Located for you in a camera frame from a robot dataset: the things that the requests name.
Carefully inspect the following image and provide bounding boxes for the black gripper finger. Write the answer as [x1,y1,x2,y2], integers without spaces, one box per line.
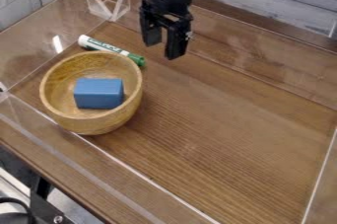
[165,24,190,60]
[140,12,162,46]

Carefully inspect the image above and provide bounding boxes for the green white marker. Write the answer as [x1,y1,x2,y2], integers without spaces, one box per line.
[77,35,145,67]

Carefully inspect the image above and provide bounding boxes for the brown wooden bowl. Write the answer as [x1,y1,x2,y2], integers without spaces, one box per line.
[40,51,142,135]

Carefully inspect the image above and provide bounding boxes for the blue rectangular block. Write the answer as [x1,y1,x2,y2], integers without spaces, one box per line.
[73,78,124,110]

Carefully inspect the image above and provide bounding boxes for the clear acrylic corner bracket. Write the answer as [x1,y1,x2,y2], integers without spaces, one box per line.
[85,0,130,23]

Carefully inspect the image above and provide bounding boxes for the clear acrylic tray wall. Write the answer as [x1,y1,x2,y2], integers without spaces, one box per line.
[0,82,165,224]

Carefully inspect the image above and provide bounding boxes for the black cable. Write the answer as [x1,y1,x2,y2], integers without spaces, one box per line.
[0,197,37,224]

